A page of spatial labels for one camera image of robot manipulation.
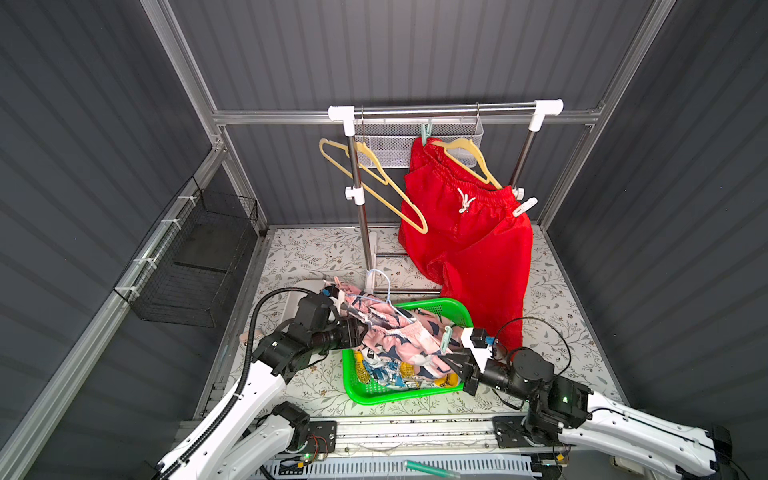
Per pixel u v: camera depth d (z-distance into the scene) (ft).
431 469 2.27
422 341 2.13
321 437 2.38
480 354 1.92
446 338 2.06
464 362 2.02
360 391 2.65
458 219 2.42
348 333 2.14
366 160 2.15
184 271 2.39
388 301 2.64
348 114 1.95
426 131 2.47
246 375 1.56
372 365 2.65
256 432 1.90
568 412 1.74
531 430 2.16
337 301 2.28
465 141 2.10
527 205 1.87
